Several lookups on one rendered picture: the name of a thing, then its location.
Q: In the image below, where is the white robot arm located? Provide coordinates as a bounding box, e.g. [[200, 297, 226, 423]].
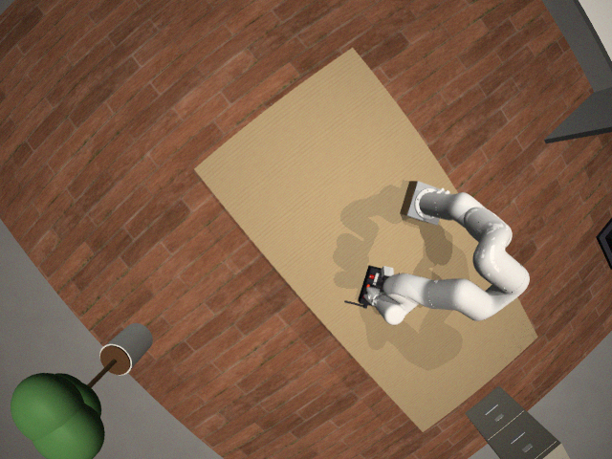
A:
[[372, 188, 530, 325]]

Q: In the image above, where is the black power strip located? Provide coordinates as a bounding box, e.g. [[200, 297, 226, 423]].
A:
[[351, 266, 383, 309]]

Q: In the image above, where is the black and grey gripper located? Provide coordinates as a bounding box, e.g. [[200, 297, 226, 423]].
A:
[[363, 284, 382, 306]]

